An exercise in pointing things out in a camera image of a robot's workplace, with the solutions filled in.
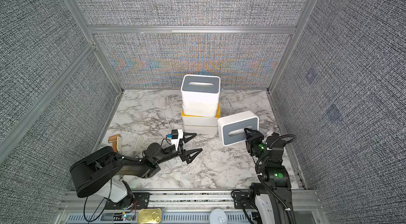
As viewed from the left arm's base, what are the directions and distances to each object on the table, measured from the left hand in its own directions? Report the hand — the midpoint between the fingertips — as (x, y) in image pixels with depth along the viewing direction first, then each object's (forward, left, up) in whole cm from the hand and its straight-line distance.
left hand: (201, 143), depth 71 cm
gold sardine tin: (-25, +22, -15) cm, 37 cm away
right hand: (+6, -20, +3) cm, 21 cm away
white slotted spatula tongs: (+11, +35, -20) cm, 42 cm away
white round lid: (-26, -6, -14) cm, 30 cm away
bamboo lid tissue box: (+17, -1, +3) cm, 18 cm away
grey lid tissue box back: (+3, -13, +6) cm, 15 cm away
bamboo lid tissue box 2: (+14, -5, +4) cm, 15 cm away
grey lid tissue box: (+17, -1, +15) cm, 23 cm away
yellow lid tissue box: (+13, -1, -2) cm, 13 cm away
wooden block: (+12, +48, -18) cm, 53 cm away
